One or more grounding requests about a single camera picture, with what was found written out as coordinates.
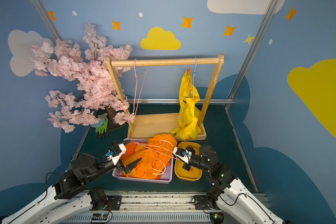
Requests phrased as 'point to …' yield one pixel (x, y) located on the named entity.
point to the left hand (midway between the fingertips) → (134, 146)
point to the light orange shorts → (155, 153)
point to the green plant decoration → (101, 127)
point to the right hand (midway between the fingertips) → (177, 149)
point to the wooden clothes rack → (143, 125)
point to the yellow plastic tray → (194, 174)
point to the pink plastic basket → (167, 177)
